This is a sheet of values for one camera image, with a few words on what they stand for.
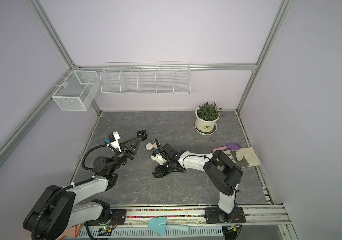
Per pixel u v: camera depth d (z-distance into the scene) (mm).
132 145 719
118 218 735
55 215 412
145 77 997
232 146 978
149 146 988
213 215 738
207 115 941
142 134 710
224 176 471
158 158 808
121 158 671
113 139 643
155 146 988
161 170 757
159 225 711
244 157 928
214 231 707
